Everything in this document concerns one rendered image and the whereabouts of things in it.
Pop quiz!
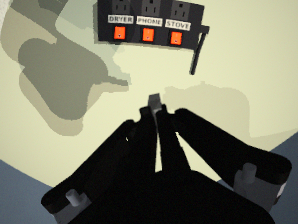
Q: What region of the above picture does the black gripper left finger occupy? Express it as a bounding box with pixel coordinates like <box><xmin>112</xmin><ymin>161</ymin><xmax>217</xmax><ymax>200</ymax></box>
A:
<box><xmin>41</xmin><ymin>94</ymin><xmax>158</xmax><ymax>224</ymax></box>

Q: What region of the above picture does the black power strip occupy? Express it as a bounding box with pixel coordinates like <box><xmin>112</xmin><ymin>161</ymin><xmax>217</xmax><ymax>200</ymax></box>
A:
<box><xmin>97</xmin><ymin>0</ymin><xmax>210</xmax><ymax>75</ymax></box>

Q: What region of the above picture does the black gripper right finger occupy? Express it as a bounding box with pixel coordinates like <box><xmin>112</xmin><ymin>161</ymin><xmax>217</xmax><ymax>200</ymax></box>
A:
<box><xmin>154</xmin><ymin>93</ymin><xmax>292</xmax><ymax>224</ymax></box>

